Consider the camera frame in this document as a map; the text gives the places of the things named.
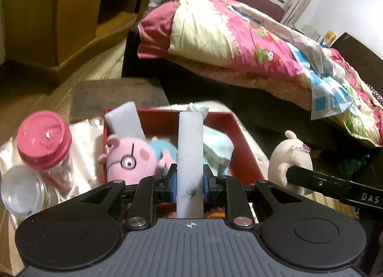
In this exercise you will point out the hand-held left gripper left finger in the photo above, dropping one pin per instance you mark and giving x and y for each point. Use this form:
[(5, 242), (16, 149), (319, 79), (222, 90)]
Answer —
[(173, 182)]

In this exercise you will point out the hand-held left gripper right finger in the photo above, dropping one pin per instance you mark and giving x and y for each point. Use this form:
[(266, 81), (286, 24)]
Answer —
[(206, 182)]

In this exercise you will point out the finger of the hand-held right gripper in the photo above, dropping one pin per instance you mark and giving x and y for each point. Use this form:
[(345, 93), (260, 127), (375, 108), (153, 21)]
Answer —
[(314, 181)]

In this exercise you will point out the long white foam sponge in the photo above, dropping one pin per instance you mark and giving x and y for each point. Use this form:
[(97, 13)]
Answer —
[(190, 151)]

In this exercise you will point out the cream plush toy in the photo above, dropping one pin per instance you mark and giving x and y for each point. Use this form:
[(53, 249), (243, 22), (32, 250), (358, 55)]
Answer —
[(287, 154)]

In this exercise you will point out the light blue towel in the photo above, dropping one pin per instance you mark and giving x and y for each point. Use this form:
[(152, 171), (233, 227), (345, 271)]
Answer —
[(218, 145)]

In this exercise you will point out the pink pig plush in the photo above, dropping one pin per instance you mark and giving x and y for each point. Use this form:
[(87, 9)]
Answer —
[(128, 160)]

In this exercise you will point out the red cardboard box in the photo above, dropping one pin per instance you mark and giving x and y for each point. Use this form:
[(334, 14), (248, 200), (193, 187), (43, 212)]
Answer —
[(239, 145)]

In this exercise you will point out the short white foam sponge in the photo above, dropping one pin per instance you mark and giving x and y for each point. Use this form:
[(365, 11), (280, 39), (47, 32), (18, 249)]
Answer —
[(125, 121)]

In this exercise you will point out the pink lid plastic jar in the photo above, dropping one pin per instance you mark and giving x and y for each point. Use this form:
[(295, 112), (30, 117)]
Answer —
[(42, 136)]

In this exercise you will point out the yellow blue toy box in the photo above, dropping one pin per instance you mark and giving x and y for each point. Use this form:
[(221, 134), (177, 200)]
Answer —
[(328, 39)]

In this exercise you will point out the bed with pink quilt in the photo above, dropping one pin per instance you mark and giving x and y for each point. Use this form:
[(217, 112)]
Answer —
[(224, 40)]

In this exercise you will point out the clear glass jar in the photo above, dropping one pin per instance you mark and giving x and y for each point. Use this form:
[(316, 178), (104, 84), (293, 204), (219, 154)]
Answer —
[(21, 190)]

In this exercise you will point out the wooden cabinet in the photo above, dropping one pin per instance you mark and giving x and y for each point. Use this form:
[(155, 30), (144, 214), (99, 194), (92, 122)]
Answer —
[(74, 10)]

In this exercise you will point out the dark bed frame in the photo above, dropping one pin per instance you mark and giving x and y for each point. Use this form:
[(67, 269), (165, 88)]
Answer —
[(179, 85)]

